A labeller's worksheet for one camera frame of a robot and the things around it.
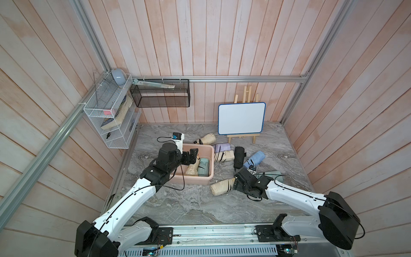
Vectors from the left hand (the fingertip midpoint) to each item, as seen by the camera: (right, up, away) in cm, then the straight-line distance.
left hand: (190, 151), depth 77 cm
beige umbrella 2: (+16, -21, +9) cm, 28 cm away
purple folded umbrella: (+19, +1, +24) cm, 31 cm away
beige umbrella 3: (0, -11, +12) cm, 17 cm away
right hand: (+26, -20, +10) cm, 34 cm away
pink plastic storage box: (+7, -1, +16) cm, 18 cm away
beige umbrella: (+11, +6, +28) cm, 31 cm away
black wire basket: (-29, +35, +28) cm, 53 cm away
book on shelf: (-41, +14, +3) cm, 44 cm away
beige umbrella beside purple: (+22, -4, +21) cm, 31 cm away
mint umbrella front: (+6, -11, +16) cm, 20 cm away
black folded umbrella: (+29, -4, +23) cm, 38 cm away
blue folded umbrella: (+39, -7, +20) cm, 44 cm away
